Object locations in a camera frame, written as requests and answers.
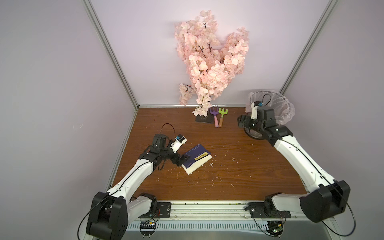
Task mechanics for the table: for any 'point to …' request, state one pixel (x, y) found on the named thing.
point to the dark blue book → (199, 155)
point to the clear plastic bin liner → (283, 109)
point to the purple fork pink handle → (215, 113)
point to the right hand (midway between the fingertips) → (248, 114)
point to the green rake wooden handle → (222, 112)
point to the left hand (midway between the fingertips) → (184, 150)
